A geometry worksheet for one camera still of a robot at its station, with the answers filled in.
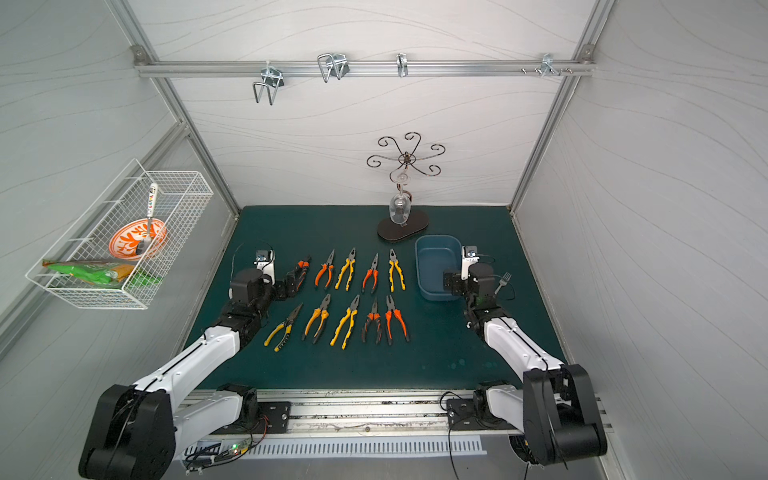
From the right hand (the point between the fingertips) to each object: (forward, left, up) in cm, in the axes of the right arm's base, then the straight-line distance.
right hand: (469, 266), depth 88 cm
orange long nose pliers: (+4, +30, -11) cm, 32 cm away
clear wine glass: (+17, +21, +7) cm, 28 cm away
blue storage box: (+15, +8, -15) cm, 23 cm away
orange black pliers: (+5, +45, -10) cm, 47 cm away
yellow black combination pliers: (+8, +24, -11) cm, 27 cm away
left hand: (-6, +57, +1) cm, 57 cm away
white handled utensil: (-12, +78, +23) cm, 83 cm away
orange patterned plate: (-13, +83, +23) cm, 87 cm away
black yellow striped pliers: (-16, +54, -10) cm, 57 cm away
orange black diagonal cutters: (+5, +54, -10) cm, 55 cm away
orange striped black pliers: (-12, +29, -11) cm, 33 cm away
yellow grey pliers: (+7, +39, -11) cm, 41 cm away
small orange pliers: (-11, +24, -11) cm, 29 cm away
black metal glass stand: (+29, +20, +20) cm, 40 cm away
